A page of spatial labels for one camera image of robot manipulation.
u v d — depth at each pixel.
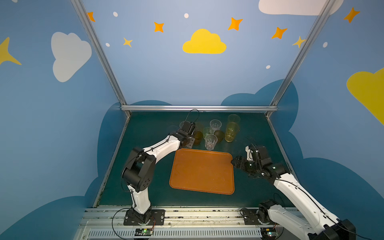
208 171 0.90
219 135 1.04
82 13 0.70
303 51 0.85
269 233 0.71
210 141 1.02
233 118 1.03
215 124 1.10
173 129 0.93
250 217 0.74
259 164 0.60
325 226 0.40
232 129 1.03
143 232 0.70
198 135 1.01
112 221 0.68
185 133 0.73
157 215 0.75
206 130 1.06
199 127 1.02
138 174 0.48
